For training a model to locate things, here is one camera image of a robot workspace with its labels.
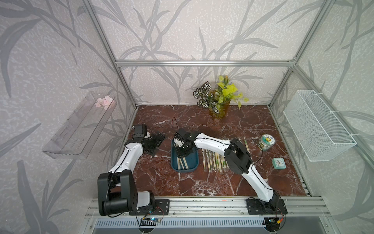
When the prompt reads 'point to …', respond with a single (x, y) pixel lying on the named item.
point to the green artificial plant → (217, 100)
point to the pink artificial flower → (106, 103)
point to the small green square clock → (279, 163)
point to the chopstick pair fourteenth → (205, 159)
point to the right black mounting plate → (275, 206)
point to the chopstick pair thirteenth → (209, 159)
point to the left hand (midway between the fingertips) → (163, 140)
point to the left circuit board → (149, 222)
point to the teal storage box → (187, 163)
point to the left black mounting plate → (160, 207)
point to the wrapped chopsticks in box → (179, 162)
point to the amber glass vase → (219, 112)
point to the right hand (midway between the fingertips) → (177, 156)
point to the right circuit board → (272, 224)
